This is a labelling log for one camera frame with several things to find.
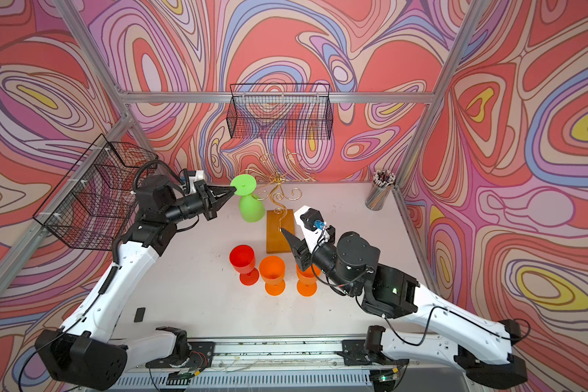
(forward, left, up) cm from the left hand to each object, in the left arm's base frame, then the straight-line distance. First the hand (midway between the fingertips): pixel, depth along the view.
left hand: (236, 190), depth 65 cm
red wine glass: (-7, +2, -25) cm, 26 cm away
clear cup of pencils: (+25, -52, -22) cm, 61 cm away
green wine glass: (+1, -2, -9) cm, 9 cm away
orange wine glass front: (-11, -20, -39) cm, 45 cm away
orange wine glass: (-10, -8, -27) cm, 30 cm away
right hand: (-13, -15, 0) cm, 20 cm away
